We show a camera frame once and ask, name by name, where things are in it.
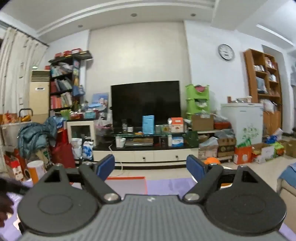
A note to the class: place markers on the black bookshelf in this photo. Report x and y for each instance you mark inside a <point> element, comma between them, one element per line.
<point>69,58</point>

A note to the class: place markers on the red shopping bag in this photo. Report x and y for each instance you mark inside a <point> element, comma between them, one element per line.
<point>62,150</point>

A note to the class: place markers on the white curtain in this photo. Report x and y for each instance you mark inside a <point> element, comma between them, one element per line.
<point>13,69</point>

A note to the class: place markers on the clear lidded tub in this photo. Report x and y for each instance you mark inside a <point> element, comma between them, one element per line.
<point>208,148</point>

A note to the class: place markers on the white chest freezer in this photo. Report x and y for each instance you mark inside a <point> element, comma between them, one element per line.
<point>240,120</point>

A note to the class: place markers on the blue cloth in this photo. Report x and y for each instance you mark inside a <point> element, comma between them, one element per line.
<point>289,173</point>

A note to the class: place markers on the blue white mask box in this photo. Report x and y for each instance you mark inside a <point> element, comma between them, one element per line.
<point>177,141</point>

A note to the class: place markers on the beige standing air conditioner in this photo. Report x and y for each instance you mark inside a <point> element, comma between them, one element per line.
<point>39,97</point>

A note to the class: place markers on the pastel printed picture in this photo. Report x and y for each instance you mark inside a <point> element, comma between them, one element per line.
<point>100,100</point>

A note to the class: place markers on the purple floral tablecloth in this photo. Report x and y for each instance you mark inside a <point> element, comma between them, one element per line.
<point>166,186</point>

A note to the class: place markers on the white glass-door cabinet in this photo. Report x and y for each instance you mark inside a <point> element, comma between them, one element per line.
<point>69,134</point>

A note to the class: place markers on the orange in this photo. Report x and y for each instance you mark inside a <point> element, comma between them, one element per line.
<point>214,160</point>

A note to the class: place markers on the beige sofa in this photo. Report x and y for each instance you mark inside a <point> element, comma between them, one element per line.
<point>288,192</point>

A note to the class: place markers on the dark green gift bag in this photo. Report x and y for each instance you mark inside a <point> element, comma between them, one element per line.
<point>191,139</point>

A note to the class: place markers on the orange cardboard box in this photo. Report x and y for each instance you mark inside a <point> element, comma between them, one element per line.
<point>129,186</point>

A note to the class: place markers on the person's left hand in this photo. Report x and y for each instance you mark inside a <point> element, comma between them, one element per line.
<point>5,208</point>

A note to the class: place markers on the blue paper carton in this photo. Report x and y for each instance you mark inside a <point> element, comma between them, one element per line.
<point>148,125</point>

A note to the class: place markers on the white container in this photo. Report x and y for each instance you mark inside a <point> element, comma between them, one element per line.
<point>120,142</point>

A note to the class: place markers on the orange white carton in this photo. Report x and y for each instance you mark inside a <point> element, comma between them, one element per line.
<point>177,125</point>

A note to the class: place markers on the blue white plastic sack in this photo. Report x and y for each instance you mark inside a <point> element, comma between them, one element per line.
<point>87,151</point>

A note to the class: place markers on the brown printed carton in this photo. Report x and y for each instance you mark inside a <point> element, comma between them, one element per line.
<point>226,147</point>

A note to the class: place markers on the clear plastic bag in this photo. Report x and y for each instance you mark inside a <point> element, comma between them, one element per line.
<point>104,127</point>

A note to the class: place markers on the orange paper bag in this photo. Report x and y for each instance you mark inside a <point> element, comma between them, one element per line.
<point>242,156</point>

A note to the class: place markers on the round wall clock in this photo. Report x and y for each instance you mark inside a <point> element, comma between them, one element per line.
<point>226,52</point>

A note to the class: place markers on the brown cardboard box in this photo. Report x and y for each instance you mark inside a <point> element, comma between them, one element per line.
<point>202,122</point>

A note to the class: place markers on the orange white canister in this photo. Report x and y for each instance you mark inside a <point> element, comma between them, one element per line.
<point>37,172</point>

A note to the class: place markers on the white television cabinet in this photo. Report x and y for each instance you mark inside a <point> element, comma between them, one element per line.
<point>166,155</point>

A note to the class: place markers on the black television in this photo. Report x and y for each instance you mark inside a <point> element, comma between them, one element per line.
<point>145,102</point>

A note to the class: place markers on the blue down jacket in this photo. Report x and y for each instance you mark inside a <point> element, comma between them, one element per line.
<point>32,136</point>

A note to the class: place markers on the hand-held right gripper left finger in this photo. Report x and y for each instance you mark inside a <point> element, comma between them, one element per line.
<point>106,166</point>

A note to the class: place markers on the wooden shelf unit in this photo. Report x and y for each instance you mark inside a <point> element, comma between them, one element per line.
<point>249,76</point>

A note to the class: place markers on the teal tissue box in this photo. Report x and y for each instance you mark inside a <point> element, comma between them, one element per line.
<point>90,115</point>

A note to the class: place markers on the green plastic drawer unit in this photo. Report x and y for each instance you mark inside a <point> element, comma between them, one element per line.
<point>190,102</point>

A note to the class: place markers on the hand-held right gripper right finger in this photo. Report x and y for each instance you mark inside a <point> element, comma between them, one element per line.
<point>195,167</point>

